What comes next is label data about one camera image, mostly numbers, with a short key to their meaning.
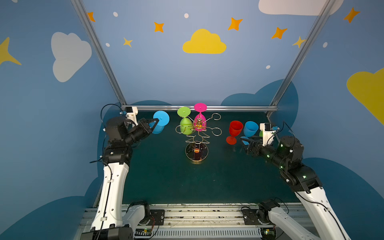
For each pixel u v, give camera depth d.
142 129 0.58
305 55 0.86
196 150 0.98
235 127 0.93
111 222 0.37
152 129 0.62
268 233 0.73
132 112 0.61
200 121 0.75
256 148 0.57
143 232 0.73
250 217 0.75
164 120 0.69
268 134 0.57
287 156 0.46
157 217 0.74
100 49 0.83
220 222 0.73
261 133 0.56
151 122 0.65
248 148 0.59
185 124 0.86
